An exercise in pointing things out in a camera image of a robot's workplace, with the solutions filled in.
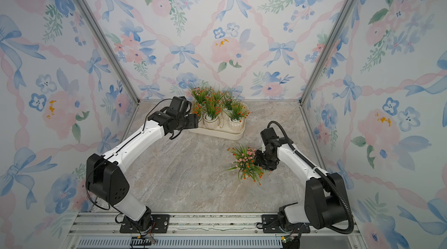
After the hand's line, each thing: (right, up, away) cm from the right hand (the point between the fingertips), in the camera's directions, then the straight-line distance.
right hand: (255, 156), depth 88 cm
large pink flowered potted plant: (-7, 0, -13) cm, 15 cm away
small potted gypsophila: (-14, +28, +15) cm, 35 cm away
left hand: (-31, +18, -2) cm, 36 cm away
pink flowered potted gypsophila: (-31, +33, +14) cm, 48 cm away
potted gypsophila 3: (-8, +22, +9) cm, 25 cm away
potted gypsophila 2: (-22, +25, +8) cm, 34 cm away
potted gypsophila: (-21, +32, +17) cm, 42 cm away
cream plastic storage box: (-17, +12, +11) cm, 23 cm away
